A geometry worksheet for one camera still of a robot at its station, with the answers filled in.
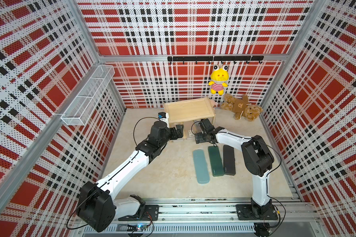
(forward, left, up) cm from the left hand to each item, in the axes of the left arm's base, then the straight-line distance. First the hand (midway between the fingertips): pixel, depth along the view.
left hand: (178, 126), depth 81 cm
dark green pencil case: (-11, -23, -22) cm, 33 cm away
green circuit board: (-44, +17, -21) cm, 52 cm away
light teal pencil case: (-13, -14, -24) cm, 31 cm away
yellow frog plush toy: (+32, -26, +10) cm, 42 cm away
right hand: (+6, -17, -19) cm, 26 cm away
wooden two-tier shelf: (+12, -5, -2) cm, 13 cm away
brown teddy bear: (+30, -47, -16) cm, 58 cm away
